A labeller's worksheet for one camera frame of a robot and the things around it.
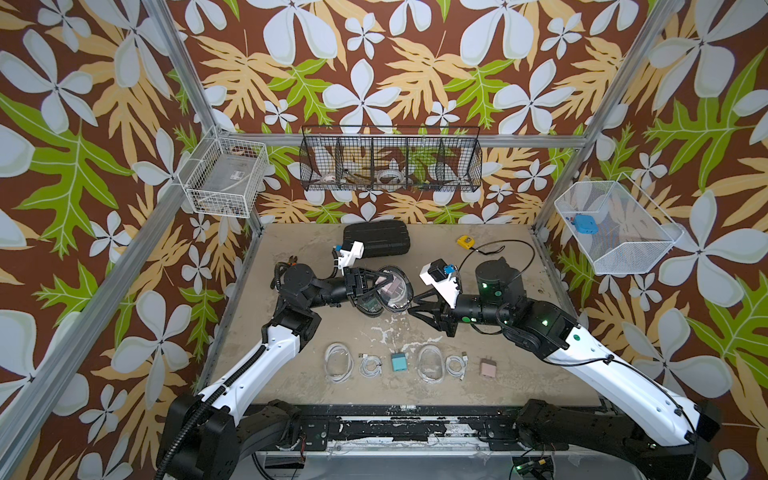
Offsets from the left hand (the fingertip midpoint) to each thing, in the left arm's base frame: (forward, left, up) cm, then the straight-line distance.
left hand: (391, 281), depth 62 cm
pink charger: (-1, -1, -1) cm, 2 cm away
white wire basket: (+37, +49, -1) cm, 61 cm away
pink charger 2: (-7, -29, -34) cm, 45 cm away
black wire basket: (+51, -1, -4) cm, 52 cm away
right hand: (-3, -4, -3) cm, 6 cm away
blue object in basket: (+26, -56, -8) cm, 63 cm away
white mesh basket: (+18, -64, -4) cm, 66 cm away
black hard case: (+40, +4, -30) cm, 51 cm away
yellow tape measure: (+41, -30, -34) cm, 61 cm away
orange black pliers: (+32, +36, -35) cm, 59 cm away
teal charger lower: (-6, -3, -33) cm, 34 cm away
